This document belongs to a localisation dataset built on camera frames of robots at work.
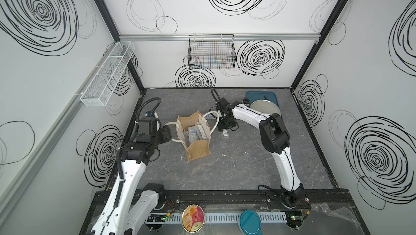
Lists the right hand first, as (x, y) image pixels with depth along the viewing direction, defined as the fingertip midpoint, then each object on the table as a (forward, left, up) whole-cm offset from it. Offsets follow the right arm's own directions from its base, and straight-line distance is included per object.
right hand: (223, 128), depth 99 cm
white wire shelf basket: (+5, +67, +26) cm, 72 cm away
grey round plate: (+17, -30, +1) cm, 34 cm away
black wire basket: (+58, +8, +16) cm, 61 cm away
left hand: (-14, +29, +20) cm, 38 cm away
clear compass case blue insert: (-2, +8, +15) cm, 17 cm away
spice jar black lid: (+15, -14, +9) cm, 22 cm away
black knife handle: (+26, -32, -1) cm, 41 cm away
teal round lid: (-47, -10, +8) cm, 49 cm away
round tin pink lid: (-46, +13, +4) cm, 48 cm away
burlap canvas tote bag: (-6, +15, +7) cm, 18 cm away
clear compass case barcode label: (-4, -1, +1) cm, 4 cm away
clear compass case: (-9, +17, +7) cm, 21 cm away
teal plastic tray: (+28, -23, -1) cm, 36 cm away
